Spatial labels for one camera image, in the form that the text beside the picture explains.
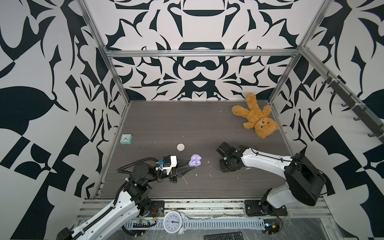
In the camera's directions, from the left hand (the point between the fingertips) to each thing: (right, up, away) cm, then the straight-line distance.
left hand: (194, 161), depth 60 cm
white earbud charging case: (-8, -1, +34) cm, 35 cm away
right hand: (+17, -11, +27) cm, 34 cm away
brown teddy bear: (+46, +11, +37) cm, 60 cm away
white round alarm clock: (-8, -30, +9) cm, 33 cm away
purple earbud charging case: (0, +1, -1) cm, 2 cm away
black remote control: (+15, -35, +8) cm, 39 cm away
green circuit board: (+36, -33, +11) cm, 50 cm away
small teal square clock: (-43, +3, +37) cm, 57 cm away
